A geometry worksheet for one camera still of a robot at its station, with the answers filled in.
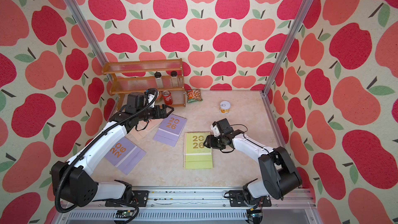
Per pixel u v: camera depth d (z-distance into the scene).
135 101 0.60
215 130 0.84
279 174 0.43
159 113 0.70
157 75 0.96
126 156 0.88
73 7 0.77
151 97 0.72
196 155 0.87
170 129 0.99
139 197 0.75
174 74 0.97
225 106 1.04
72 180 0.40
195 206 0.74
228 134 0.69
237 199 0.73
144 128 0.70
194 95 1.16
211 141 0.78
